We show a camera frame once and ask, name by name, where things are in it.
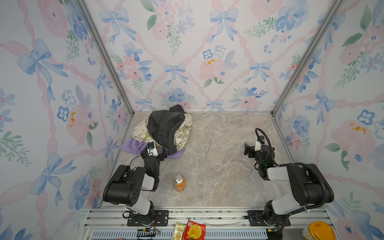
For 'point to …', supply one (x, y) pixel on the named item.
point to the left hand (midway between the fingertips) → (155, 144)
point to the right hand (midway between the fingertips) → (253, 142)
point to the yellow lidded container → (318, 230)
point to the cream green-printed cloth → (181, 136)
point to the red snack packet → (194, 231)
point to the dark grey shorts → (162, 125)
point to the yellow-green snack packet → (178, 231)
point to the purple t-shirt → (135, 147)
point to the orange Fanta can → (179, 182)
